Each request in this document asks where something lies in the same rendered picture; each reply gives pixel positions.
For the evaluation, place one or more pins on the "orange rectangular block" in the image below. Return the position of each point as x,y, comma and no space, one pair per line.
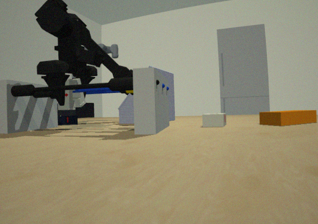
290,117

